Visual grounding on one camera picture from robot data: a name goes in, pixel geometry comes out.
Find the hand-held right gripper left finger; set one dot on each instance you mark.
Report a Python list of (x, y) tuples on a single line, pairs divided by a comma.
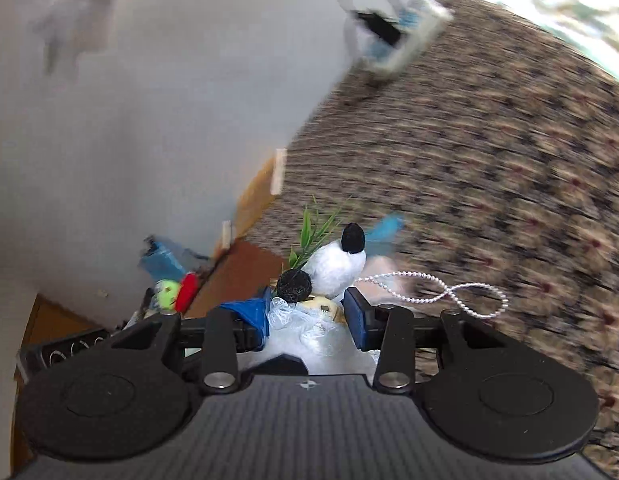
[(254, 316)]

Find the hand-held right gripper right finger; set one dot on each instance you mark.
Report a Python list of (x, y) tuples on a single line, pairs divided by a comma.
[(358, 317)]

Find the clear plastic wrap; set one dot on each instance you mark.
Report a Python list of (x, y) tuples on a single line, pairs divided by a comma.
[(319, 345)]

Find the brown cardboard box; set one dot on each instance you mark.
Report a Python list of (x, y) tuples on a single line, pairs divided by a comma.
[(239, 270)]

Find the green plastic plant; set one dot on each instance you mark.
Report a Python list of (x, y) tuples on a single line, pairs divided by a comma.
[(309, 230)]

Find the blue box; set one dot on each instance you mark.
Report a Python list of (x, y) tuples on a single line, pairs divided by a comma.
[(162, 260)]

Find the yellow book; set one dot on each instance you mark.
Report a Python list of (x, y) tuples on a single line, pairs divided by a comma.
[(257, 195)]

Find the black charger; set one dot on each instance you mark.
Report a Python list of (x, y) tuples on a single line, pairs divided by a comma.
[(382, 27)]

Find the white power strip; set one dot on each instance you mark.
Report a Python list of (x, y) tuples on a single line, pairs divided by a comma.
[(424, 30)]

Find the pale striped blanket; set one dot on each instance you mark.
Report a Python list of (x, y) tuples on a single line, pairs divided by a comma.
[(579, 5)]

